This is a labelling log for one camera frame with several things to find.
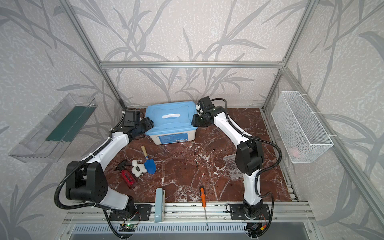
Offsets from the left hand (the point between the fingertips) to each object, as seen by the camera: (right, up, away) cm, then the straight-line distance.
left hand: (153, 119), depth 89 cm
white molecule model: (-7, -29, -5) cm, 30 cm away
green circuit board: (-7, -53, -18) cm, 56 cm away
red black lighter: (-17, -30, -1) cm, 34 cm away
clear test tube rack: (+47, -29, -2) cm, 55 cm away
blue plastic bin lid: (+10, +1, +2) cm, 10 cm away
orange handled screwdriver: (+31, -43, -14) cm, 54 cm away
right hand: (+25, 0, +1) cm, 25 cm away
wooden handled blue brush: (-2, -28, 0) cm, 28 cm away
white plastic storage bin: (+11, -12, +4) cm, 17 cm away
